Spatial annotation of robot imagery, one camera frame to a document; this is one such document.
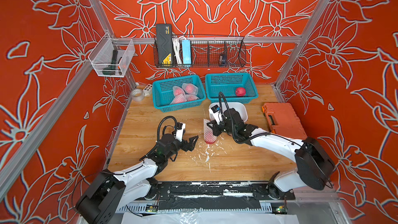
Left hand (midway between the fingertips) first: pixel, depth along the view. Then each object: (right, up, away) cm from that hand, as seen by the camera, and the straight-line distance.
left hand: (192, 133), depth 82 cm
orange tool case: (+56, +6, +12) cm, 58 cm away
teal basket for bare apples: (+33, +28, +34) cm, 55 cm away
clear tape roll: (-42, +22, +31) cm, 57 cm away
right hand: (+7, +5, -1) cm, 9 cm away
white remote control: (-34, +25, +30) cm, 53 cm away
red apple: (+34, +24, +26) cm, 49 cm away
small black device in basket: (+18, +43, +7) cm, 47 cm away
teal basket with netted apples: (-23, +22, +31) cm, 45 cm away
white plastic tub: (+32, +13, +18) cm, 39 cm away
